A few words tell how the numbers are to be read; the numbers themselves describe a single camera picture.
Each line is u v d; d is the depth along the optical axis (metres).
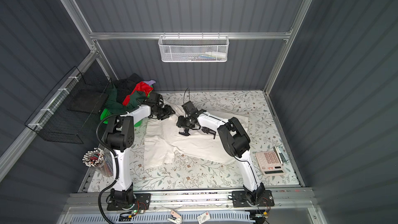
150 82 1.12
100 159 0.70
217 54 0.87
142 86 1.10
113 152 0.58
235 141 0.57
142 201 0.72
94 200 0.77
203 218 0.69
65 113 0.72
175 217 0.68
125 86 1.09
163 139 0.94
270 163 0.83
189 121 0.74
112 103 0.99
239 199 0.73
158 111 0.89
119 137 0.58
